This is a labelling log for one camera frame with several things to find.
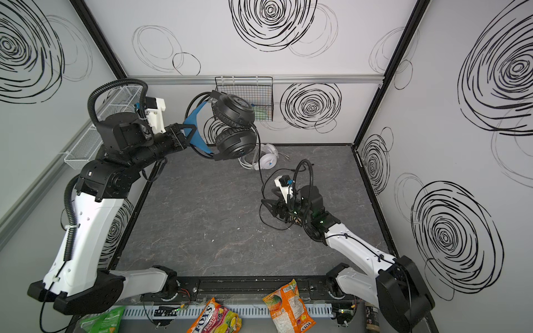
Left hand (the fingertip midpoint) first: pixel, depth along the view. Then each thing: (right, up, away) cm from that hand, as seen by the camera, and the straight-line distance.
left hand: (196, 126), depth 57 cm
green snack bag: (-31, -60, +7) cm, 68 cm away
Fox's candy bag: (+3, -60, +8) cm, 61 cm away
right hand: (+19, -22, +18) cm, 35 cm away
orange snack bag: (+26, -58, +9) cm, 64 cm away
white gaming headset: (+20, -7, +44) cm, 49 cm away
